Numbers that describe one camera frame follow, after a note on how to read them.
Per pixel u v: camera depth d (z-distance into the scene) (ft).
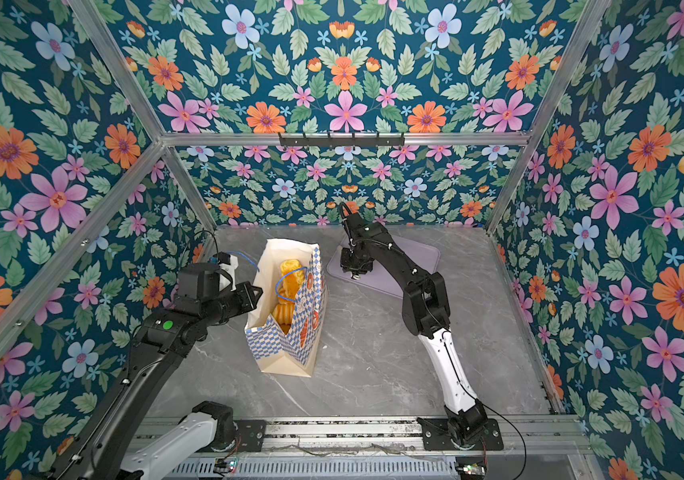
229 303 1.98
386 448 2.36
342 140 2.99
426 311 2.09
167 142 3.01
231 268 2.16
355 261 2.82
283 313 2.82
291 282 2.83
